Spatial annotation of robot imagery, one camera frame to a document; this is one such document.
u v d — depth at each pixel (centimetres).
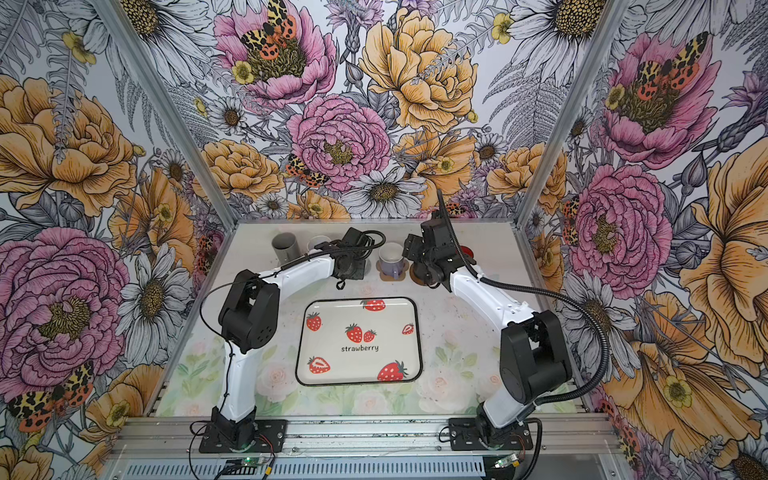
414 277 105
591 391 44
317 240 104
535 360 45
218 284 105
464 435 74
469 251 69
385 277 105
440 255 67
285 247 99
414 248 79
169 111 89
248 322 55
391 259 106
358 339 91
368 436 76
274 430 75
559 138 96
